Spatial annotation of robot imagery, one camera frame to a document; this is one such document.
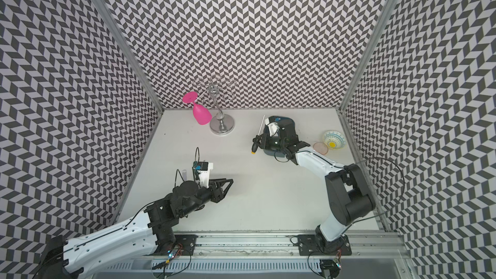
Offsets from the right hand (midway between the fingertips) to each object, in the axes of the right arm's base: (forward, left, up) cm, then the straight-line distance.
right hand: (254, 143), depth 86 cm
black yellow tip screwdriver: (-1, 0, 0) cm, 1 cm away
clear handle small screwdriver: (-8, +34, -14) cm, 38 cm away
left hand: (-19, +10, 0) cm, 21 cm away
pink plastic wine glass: (+18, +27, +1) cm, 33 cm away
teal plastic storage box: (+5, -10, +11) cm, 15 cm away
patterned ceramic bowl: (+11, -42, -13) cm, 45 cm away
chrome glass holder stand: (+23, +20, -14) cm, 33 cm away
